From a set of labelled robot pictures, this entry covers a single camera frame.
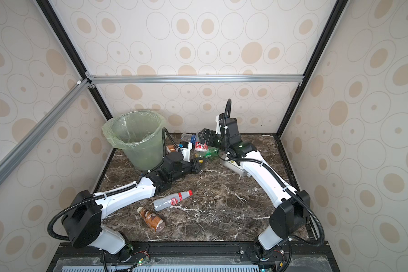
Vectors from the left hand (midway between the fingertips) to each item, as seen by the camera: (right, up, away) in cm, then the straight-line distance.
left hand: (209, 158), depth 76 cm
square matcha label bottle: (+14, -4, +23) cm, 27 cm away
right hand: (-2, +11, +1) cm, 11 cm away
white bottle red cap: (-18, -22, +9) cm, 30 cm away
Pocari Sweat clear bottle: (-16, +12, +38) cm, 43 cm away
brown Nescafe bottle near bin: (-23, +5, +29) cm, 38 cm away
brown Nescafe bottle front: (-25, -30, +2) cm, 39 cm away
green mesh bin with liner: (-43, +14, +27) cm, 53 cm away
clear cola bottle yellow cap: (-4, +5, 0) cm, 6 cm away
